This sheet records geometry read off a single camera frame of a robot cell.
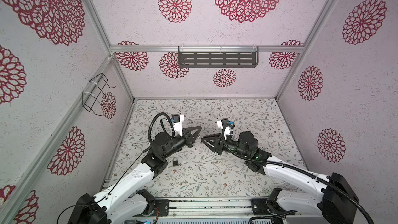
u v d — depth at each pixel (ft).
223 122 2.06
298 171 1.57
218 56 3.18
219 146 2.09
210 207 2.48
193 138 2.16
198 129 2.26
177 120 2.05
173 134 2.09
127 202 1.85
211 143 2.24
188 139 2.02
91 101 2.50
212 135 2.24
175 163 2.88
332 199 1.29
